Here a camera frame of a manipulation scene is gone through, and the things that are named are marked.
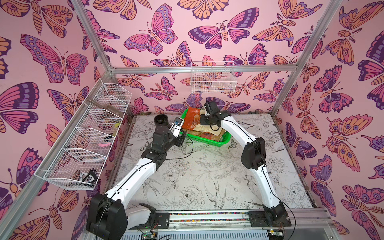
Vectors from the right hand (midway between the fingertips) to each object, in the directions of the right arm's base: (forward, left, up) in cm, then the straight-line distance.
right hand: (199, 120), depth 98 cm
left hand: (-15, +8, +12) cm, 21 cm away
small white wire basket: (+19, -7, +20) cm, 29 cm away
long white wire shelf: (-38, +52, +13) cm, 66 cm away
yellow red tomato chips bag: (-7, -5, -7) cm, 11 cm away
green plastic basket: (-9, -18, -9) cm, 22 cm away
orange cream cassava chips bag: (+5, +5, -6) cm, 9 cm away
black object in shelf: (-44, +45, +12) cm, 64 cm away
